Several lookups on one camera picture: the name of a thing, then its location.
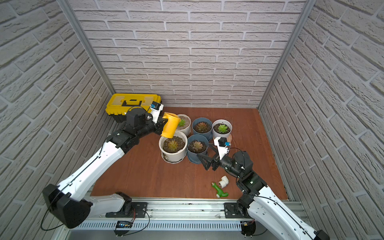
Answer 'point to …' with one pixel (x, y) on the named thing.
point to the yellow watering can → (170, 126)
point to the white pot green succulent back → (184, 124)
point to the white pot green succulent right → (221, 128)
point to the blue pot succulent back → (203, 126)
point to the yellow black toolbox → (118, 105)
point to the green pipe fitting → (220, 194)
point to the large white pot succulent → (173, 150)
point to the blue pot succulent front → (197, 144)
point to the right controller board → (248, 228)
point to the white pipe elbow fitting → (224, 182)
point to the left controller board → (122, 224)
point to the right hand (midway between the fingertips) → (205, 149)
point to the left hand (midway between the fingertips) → (162, 114)
